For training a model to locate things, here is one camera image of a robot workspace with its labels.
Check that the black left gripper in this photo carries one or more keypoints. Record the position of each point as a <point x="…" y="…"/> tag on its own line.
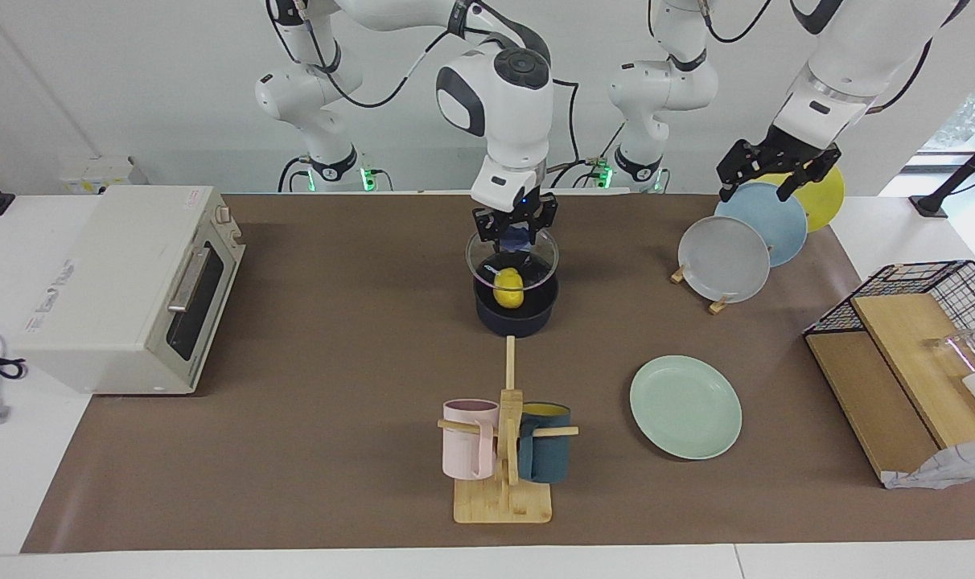
<point x="777" y="154"/>

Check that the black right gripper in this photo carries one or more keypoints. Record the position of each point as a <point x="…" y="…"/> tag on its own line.
<point x="520" y="217"/>

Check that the glass lid with blue knob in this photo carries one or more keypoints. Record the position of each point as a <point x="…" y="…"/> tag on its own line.
<point x="544" y="269"/>

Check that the yellow potato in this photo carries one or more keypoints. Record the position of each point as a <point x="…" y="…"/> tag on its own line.
<point x="508" y="291"/>

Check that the light blue plate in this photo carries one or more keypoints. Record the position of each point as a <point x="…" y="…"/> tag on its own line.
<point x="781" y="233"/>

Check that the yellow plate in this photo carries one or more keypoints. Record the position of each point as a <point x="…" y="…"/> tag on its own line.
<point x="827" y="201"/>

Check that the grey plate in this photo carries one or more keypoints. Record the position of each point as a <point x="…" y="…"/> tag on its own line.
<point x="723" y="259"/>

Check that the wooden plate rack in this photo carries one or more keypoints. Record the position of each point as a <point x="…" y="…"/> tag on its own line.
<point x="718" y="305"/>

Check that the light green plate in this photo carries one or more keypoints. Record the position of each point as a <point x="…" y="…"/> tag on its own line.
<point x="684" y="406"/>

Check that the black stand with base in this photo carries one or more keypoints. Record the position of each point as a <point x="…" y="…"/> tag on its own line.
<point x="958" y="177"/>

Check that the pink mug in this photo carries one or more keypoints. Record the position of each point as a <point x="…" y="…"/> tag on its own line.
<point x="463" y="450"/>

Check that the dark teal mug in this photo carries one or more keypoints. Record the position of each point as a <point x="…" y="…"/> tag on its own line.
<point x="548" y="458"/>

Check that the window with green foliage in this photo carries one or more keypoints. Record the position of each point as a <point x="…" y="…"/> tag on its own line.
<point x="970" y="112"/>

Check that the dark wooden cutting board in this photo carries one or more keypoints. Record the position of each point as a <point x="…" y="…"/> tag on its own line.
<point x="865" y="394"/>

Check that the clear glass cup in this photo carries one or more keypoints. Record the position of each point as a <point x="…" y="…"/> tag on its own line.
<point x="958" y="350"/>

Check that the brown table mat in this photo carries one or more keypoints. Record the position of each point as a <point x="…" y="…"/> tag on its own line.
<point x="359" y="450"/>

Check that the wooden mug rack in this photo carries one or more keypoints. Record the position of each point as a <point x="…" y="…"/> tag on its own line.
<point x="503" y="503"/>

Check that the white toaster oven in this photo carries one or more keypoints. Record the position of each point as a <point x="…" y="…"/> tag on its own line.
<point x="109" y="289"/>

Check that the white power box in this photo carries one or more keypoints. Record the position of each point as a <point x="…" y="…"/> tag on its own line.
<point x="101" y="173"/>

